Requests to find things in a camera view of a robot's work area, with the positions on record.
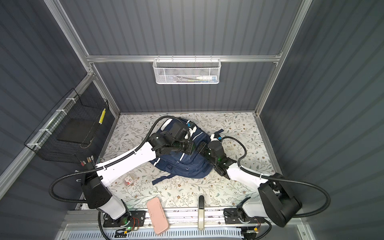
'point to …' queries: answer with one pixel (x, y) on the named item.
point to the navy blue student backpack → (193, 165)
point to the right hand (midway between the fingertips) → (198, 146)
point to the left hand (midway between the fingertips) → (196, 145)
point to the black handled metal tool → (201, 213)
